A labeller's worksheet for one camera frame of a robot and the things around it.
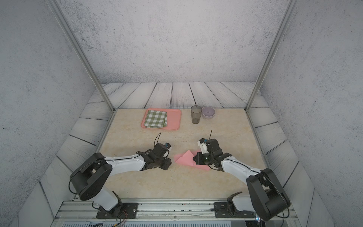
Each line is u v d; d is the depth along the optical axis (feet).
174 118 3.79
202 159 2.51
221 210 2.36
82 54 2.89
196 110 3.41
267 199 1.36
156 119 3.73
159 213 2.39
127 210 2.38
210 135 3.43
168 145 2.73
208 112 3.78
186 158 2.89
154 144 3.35
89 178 1.47
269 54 2.90
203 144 2.66
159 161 2.50
